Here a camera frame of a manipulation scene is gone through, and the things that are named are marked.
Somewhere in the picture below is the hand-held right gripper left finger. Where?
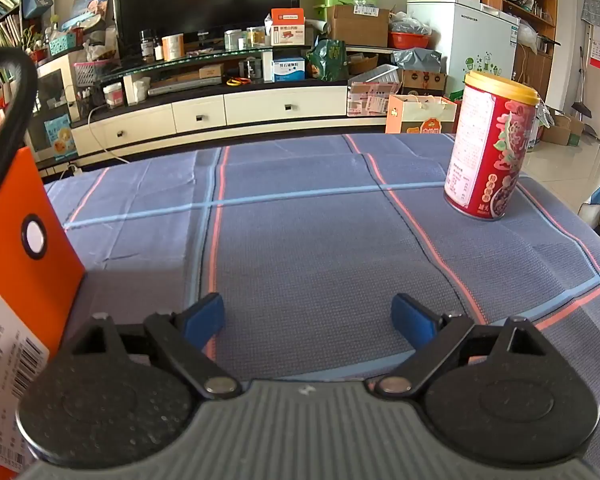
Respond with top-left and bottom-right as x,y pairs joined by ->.
62,292 -> 242,402

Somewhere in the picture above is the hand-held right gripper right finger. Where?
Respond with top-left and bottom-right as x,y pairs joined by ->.
374,293 -> 548,403

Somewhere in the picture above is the orange cardboard box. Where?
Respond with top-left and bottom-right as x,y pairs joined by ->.
0,147 -> 87,478

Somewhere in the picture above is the blue plaid tablecloth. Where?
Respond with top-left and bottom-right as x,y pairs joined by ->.
42,132 -> 600,480

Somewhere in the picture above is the red can yellow lid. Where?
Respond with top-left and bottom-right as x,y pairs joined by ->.
444,71 -> 542,221

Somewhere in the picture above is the white TV cabinet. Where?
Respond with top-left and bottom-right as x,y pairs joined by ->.
70,45 -> 401,162

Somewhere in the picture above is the small floor cardboard box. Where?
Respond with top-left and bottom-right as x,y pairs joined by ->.
542,115 -> 586,147

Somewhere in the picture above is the grey plastic bag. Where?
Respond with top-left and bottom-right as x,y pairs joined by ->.
392,48 -> 442,73

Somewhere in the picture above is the blue and white box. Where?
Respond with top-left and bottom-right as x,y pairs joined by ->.
272,57 -> 307,82

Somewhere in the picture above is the broom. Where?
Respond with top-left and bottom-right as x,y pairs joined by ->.
571,45 -> 588,122

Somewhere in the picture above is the green plastic bag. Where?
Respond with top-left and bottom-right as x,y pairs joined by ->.
307,39 -> 348,82

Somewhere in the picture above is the pink plastic basket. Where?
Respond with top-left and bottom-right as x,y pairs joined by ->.
74,59 -> 106,86

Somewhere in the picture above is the white jar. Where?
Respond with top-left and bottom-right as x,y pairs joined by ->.
161,33 -> 186,62

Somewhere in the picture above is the white glass-door cabinet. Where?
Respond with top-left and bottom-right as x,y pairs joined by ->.
32,52 -> 83,163

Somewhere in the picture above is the red plastic basin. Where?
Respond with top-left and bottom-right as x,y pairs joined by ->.
387,31 -> 432,51

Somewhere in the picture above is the white refrigerator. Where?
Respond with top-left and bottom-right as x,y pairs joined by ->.
406,0 -> 521,98

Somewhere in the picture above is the orange and white box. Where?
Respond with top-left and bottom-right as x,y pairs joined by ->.
271,8 -> 307,47

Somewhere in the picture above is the brown cardboard box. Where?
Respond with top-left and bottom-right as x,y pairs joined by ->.
327,4 -> 396,47

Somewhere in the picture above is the teal plastic basket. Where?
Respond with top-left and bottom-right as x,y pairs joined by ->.
47,32 -> 77,56

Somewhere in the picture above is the illustrated picture board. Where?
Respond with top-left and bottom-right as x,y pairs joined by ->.
62,0 -> 113,31

